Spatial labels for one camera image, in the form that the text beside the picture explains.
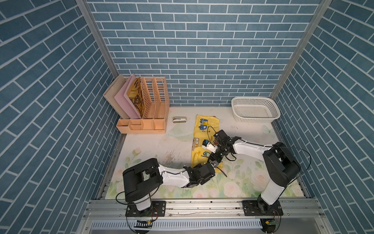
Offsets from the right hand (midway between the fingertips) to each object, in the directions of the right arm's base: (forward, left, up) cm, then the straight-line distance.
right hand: (211, 158), depth 91 cm
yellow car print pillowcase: (+25, +4, 0) cm, 25 cm away
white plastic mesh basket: (+46, -32, 0) cm, 56 cm away
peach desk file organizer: (+27, +42, +7) cm, 50 cm away
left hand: (-8, +2, -1) cm, 9 cm away
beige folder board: (+23, +64, +28) cm, 74 cm away
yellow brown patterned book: (+33, +54, +20) cm, 67 cm away
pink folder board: (+21, +57, +25) cm, 66 cm away
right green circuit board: (-31, -30, -2) cm, 43 cm away
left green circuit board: (-37, +33, -4) cm, 49 cm away
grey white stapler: (+29, +25, +2) cm, 38 cm away
